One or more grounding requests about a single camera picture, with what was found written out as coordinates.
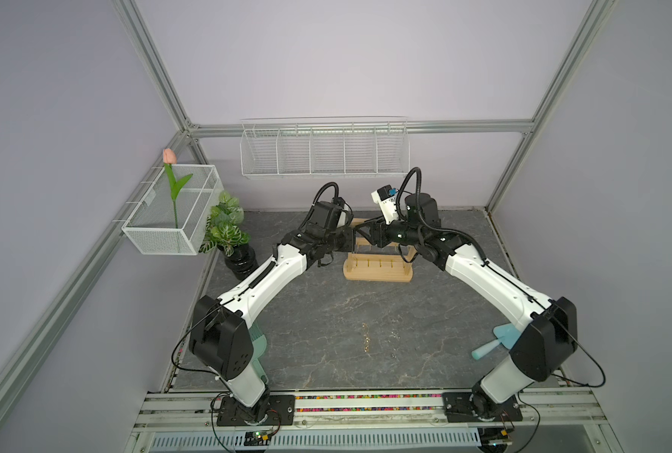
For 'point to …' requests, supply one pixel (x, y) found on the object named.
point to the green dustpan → (260, 344)
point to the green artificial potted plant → (224, 226)
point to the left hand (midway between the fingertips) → (355, 237)
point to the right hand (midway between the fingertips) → (359, 224)
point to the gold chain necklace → (366, 338)
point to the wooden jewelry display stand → (378, 267)
